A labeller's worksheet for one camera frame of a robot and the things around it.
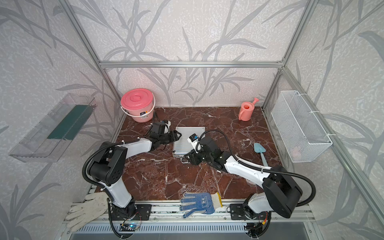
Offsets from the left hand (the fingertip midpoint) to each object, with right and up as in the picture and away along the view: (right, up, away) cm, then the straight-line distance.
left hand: (179, 135), depth 95 cm
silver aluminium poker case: (+2, -7, -3) cm, 8 cm away
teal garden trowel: (+52, -9, 0) cm, 52 cm away
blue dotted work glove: (+10, -33, -20) cm, 40 cm away
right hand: (+7, -8, -14) cm, 18 cm away
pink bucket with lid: (-28, +21, +4) cm, 35 cm away
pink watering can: (+47, +17, +10) cm, 51 cm away
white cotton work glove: (-41, -34, -20) cm, 56 cm away
